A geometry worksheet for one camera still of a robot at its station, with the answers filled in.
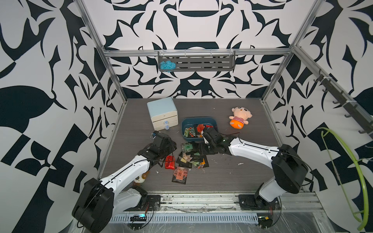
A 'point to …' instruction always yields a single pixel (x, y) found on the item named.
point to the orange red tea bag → (200, 127)
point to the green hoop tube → (365, 222)
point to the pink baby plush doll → (241, 116)
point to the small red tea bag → (170, 162)
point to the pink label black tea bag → (180, 174)
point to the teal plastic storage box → (192, 127)
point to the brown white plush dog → (139, 180)
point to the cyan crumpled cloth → (167, 66)
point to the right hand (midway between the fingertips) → (197, 148)
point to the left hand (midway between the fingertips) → (172, 142)
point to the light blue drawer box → (163, 113)
